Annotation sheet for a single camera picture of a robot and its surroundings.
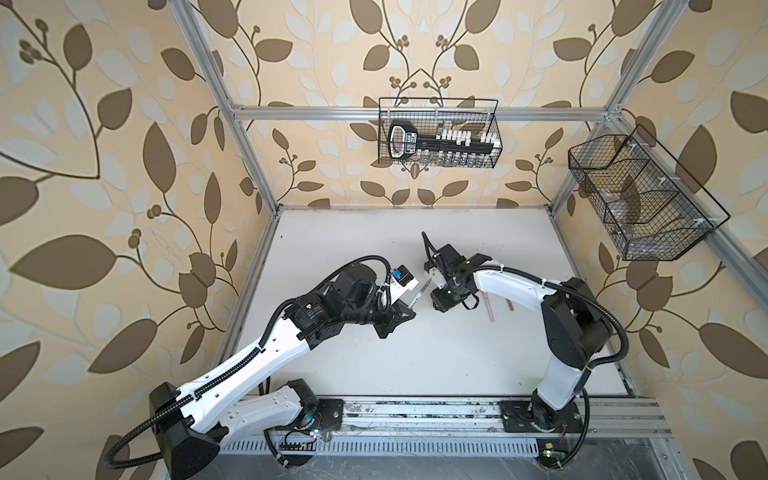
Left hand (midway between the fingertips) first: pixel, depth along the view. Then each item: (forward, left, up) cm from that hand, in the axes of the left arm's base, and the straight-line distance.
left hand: (415, 311), depth 67 cm
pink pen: (+12, -25, -25) cm, 37 cm away
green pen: (+2, -1, +4) cm, 5 cm away
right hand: (+12, -10, -20) cm, 26 cm away
